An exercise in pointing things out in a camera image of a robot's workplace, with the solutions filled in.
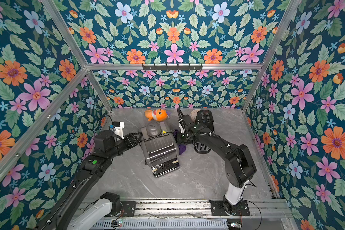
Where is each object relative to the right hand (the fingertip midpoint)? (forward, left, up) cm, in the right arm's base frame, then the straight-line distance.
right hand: (179, 138), depth 87 cm
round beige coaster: (+30, -9, -10) cm, 33 cm away
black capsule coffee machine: (+9, -16, +10) cm, 20 cm away
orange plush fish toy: (+23, +17, -3) cm, 28 cm away
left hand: (-8, +18, +13) cm, 24 cm away
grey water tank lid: (-7, +12, +17) cm, 22 cm away
